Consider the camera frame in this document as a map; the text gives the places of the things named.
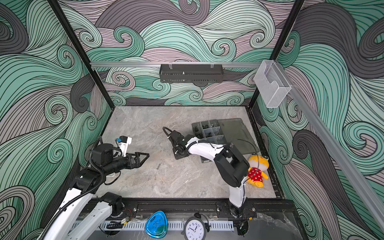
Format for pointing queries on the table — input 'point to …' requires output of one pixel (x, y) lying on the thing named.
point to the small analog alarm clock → (195, 228)
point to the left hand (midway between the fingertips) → (143, 154)
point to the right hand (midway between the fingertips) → (178, 155)
